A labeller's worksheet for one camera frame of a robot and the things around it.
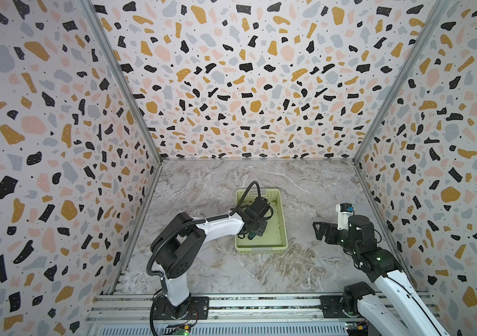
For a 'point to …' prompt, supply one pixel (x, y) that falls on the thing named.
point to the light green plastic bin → (274, 240)
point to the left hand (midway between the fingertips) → (261, 222)
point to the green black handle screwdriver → (251, 235)
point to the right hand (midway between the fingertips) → (321, 221)
